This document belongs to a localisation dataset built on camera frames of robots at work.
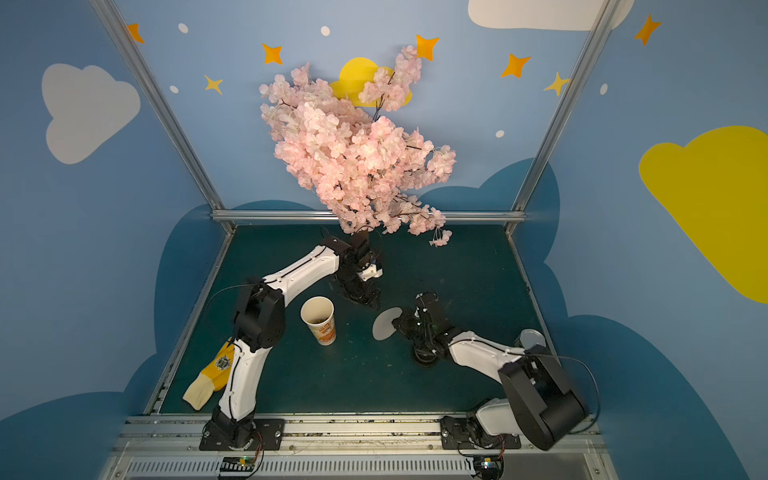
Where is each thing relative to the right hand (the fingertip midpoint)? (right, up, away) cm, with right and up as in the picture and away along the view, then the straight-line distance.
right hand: (395, 317), depth 89 cm
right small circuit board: (+23, -34, -15) cm, 44 cm away
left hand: (-8, +4, +3) cm, 10 cm away
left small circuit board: (-40, -34, -15) cm, 54 cm away
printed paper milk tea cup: (-23, +2, -3) cm, 23 cm away
